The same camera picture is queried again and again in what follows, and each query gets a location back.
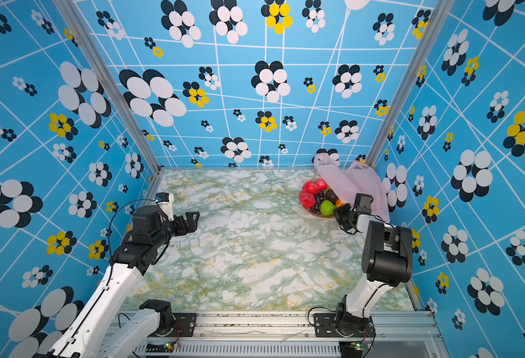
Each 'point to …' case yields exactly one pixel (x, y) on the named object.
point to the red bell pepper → (306, 199)
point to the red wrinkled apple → (310, 187)
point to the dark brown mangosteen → (331, 196)
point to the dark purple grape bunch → (319, 198)
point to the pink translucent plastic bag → (346, 183)
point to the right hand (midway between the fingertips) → (336, 211)
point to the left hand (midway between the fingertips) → (189, 213)
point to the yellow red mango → (338, 203)
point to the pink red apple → (321, 184)
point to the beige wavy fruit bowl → (326, 216)
